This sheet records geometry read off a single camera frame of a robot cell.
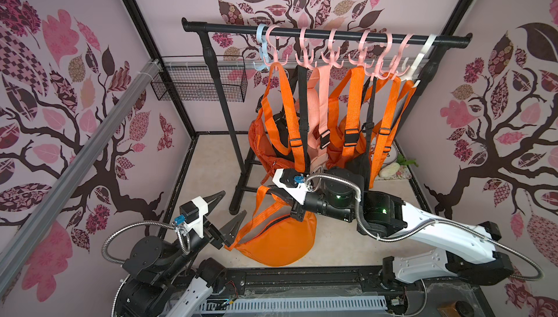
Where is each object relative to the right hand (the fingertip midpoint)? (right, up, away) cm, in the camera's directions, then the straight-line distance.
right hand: (270, 183), depth 52 cm
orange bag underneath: (+3, -23, +22) cm, 32 cm away
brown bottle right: (+54, -38, +10) cm, 66 cm away
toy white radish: (+54, 0, +49) cm, 73 cm away
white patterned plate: (+59, +6, +58) cm, 83 cm away
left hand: (-9, -6, +2) cm, 12 cm away
